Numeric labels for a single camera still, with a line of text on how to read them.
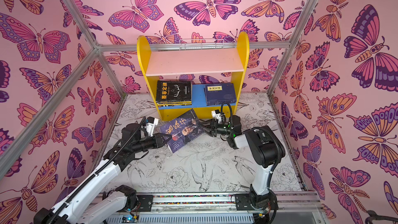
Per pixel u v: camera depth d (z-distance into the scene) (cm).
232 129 73
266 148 51
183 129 78
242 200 74
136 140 61
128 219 72
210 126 78
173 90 92
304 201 75
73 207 41
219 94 95
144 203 73
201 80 116
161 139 71
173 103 92
